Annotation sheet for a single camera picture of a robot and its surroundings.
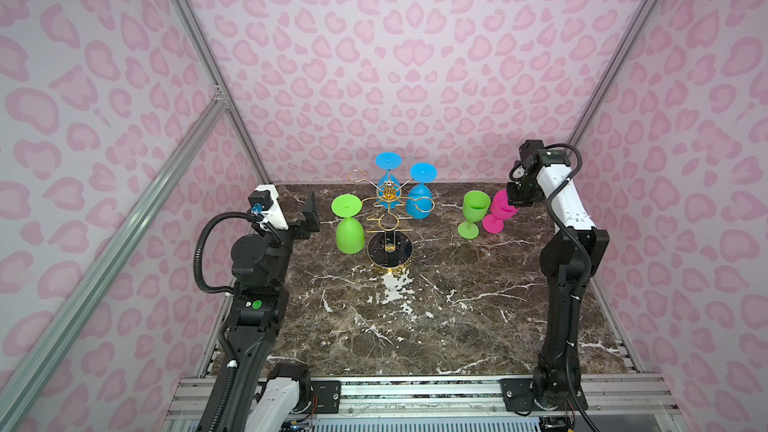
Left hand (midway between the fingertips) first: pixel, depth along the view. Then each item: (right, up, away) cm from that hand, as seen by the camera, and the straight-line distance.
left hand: (290, 188), depth 64 cm
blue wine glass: (+21, +1, +14) cm, 25 cm away
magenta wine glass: (+55, -5, +29) cm, 62 cm away
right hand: (+62, -2, +30) cm, 69 cm away
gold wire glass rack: (+21, -10, +43) cm, 49 cm away
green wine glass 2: (+47, -4, +29) cm, 56 cm away
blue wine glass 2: (+29, +5, +18) cm, 35 cm away
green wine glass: (+10, -11, +16) cm, 22 cm away
